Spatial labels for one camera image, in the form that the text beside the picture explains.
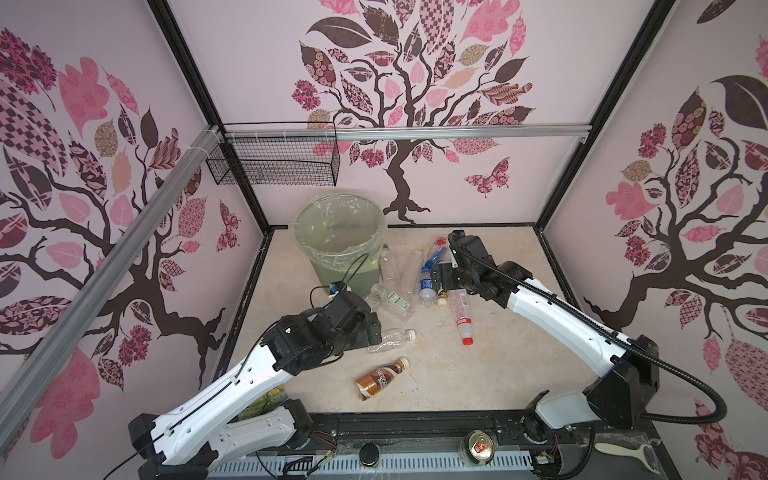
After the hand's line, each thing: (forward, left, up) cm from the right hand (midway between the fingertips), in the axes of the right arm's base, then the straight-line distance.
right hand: (446, 268), depth 81 cm
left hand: (-19, +22, -1) cm, 29 cm away
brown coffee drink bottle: (-25, +21, -16) cm, 37 cm away
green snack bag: (-30, +49, -19) cm, 60 cm away
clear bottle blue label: (+2, +3, -19) cm, 19 cm away
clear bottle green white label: (-1, +15, -16) cm, 22 cm away
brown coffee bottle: (+2, -2, -20) cm, 20 cm away
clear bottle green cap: (+12, +16, -16) cm, 26 cm away
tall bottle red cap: (-1, -6, -16) cm, 18 cm away
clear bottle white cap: (-11, +15, -21) cm, 28 cm away
